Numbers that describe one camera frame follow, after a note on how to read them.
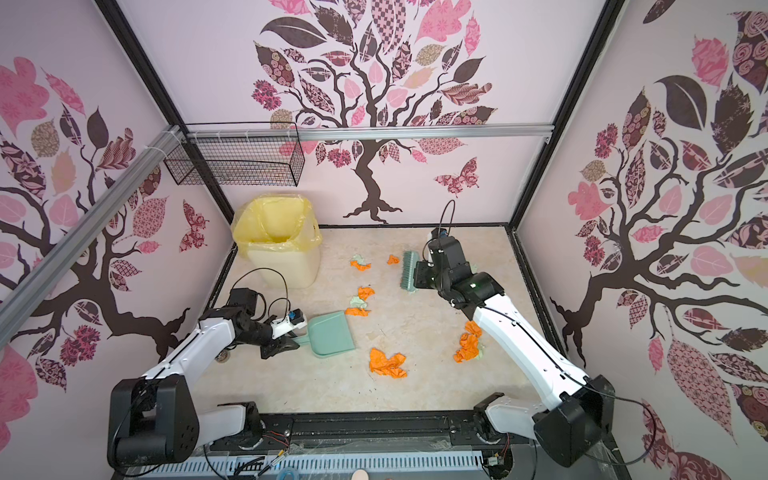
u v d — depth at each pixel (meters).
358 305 0.95
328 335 0.89
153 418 0.41
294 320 0.73
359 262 1.09
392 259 1.08
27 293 0.51
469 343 0.87
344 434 0.75
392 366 0.83
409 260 0.83
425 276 0.68
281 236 0.99
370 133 0.93
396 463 0.70
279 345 0.73
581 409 0.38
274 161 0.79
